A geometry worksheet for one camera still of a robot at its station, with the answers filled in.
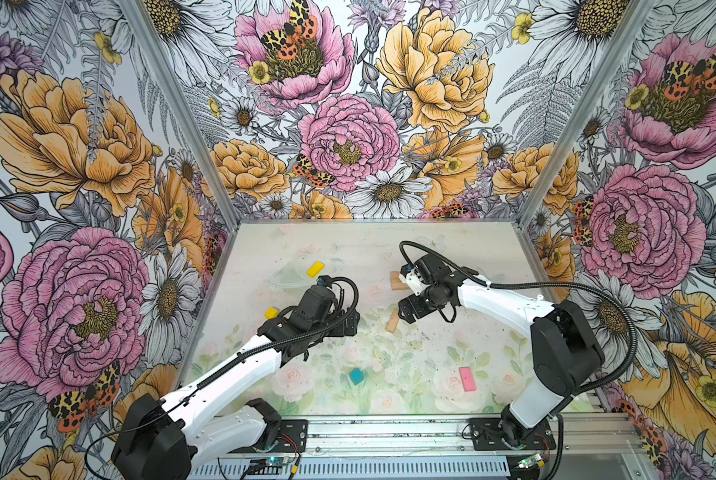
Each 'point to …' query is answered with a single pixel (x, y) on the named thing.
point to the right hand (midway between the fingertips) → (415, 316)
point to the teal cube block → (356, 376)
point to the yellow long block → (315, 269)
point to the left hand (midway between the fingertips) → (341, 325)
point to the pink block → (468, 380)
